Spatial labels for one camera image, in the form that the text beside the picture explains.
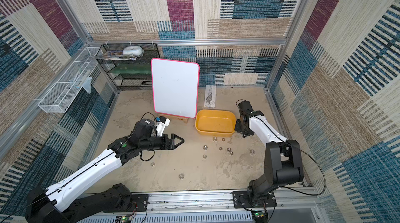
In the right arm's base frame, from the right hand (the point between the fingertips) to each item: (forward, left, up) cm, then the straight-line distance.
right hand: (241, 128), depth 91 cm
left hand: (-13, +34, +12) cm, 38 cm away
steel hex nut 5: (-3, +10, -7) cm, 13 cm away
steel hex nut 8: (-24, +34, -7) cm, 42 cm away
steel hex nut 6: (-3, +16, -6) cm, 17 cm away
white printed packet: (+29, +17, -6) cm, 34 cm away
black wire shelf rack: (+41, +73, +7) cm, 84 cm away
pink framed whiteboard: (+18, +37, +17) cm, 45 cm away
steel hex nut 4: (-9, +12, -7) cm, 17 cm away
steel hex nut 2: (-10, +8, -7) cm, 14 cm away
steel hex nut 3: (-12, +7, -7) cm, 15 cm away
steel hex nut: (-11, -5, -7) cm, 14 cm away
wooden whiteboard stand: (+7, +33, -1) cm, 34 cm away
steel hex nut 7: (-8, +21, -7) cm, 24 cm away
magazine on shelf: (+33, +72, +28) cm, 84 cm away
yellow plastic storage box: (+7, +15, -5) cm, 17 cm away
